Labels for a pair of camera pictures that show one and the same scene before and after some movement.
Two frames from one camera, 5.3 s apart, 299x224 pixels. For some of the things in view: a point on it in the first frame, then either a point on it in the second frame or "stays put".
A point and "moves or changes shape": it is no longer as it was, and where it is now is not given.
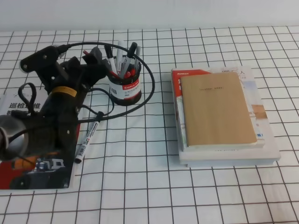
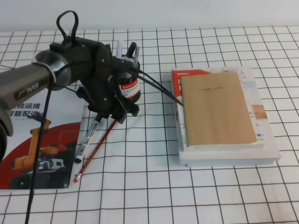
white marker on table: [85, 143] stays put
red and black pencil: [86, 52] moves or changes shape
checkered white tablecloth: [130, 172] stays put
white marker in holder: [119, 57] stays put
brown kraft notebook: [216, 110] stays put
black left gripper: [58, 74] → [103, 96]
